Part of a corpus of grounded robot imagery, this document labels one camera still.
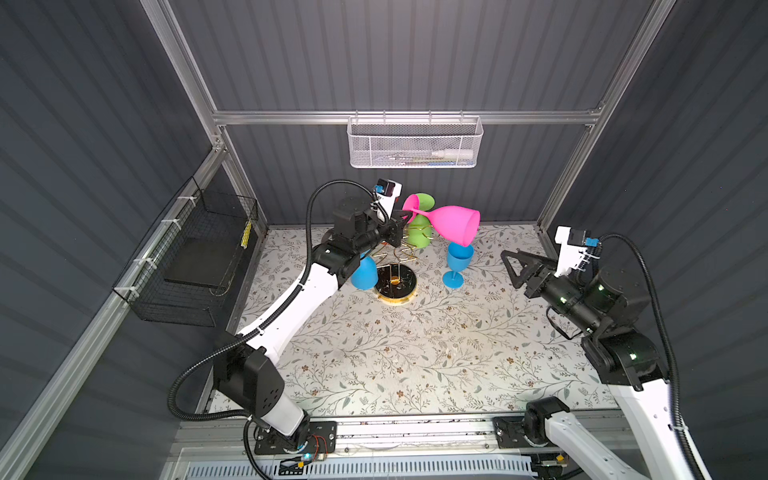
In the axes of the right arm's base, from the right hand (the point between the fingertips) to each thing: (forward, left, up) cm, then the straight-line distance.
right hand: (513, 257), depth 60 cm
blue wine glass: (+11, +33, -21) cm, 41 cm away
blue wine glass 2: (+20, +4, -25) cm, 32 cm away
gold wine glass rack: (+20, +24, -37) cm, 49 cm away
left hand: (+16, +20, -2) cm, 26 cm away
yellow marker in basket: (+18, +66, -12) cm, 70 cm away
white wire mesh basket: (+77, +16, -18) cm, 81 cm away
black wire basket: (+3, +75, -9) cm, 76 cm away
